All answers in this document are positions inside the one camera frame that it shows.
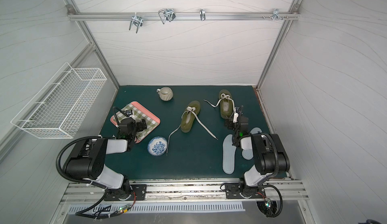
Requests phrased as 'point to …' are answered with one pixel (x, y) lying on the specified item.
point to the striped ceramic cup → (166, 93)
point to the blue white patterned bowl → (157, 146)
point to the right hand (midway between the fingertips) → (235, 115)
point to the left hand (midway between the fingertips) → (137, 119)
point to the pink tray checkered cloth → (138, 112)
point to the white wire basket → (60, 107)
